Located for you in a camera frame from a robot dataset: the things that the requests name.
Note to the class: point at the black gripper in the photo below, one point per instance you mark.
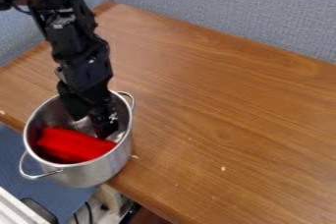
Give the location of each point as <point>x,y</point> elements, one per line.
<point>84,75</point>

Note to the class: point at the red block object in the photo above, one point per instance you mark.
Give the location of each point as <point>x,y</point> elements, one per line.
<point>72,146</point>

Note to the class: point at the silver metal pot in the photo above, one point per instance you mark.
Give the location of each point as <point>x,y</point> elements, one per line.
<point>79,174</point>

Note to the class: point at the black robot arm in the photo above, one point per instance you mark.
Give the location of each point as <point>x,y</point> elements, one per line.
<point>67,24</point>

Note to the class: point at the white ribbed panel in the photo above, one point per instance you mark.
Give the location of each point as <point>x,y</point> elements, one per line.
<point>15,212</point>

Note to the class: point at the black bracket under table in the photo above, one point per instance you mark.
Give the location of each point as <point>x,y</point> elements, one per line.
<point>131,213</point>

